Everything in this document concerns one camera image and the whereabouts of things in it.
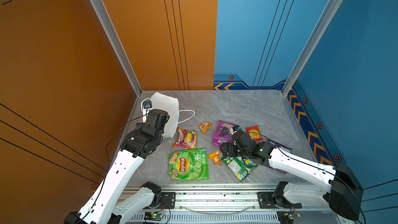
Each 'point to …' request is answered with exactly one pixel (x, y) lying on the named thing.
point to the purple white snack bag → (282, 147)
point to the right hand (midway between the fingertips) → (226, 148)
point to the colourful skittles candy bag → (186, 139)
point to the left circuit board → (151, 215)
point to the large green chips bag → (187, 165)
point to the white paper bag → (167, 103)
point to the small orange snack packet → (204, 126)
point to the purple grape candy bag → (223, 134)
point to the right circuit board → (287, 217)
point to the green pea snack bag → (239, 166)
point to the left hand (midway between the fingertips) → (151, 119)
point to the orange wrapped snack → (215, 156)
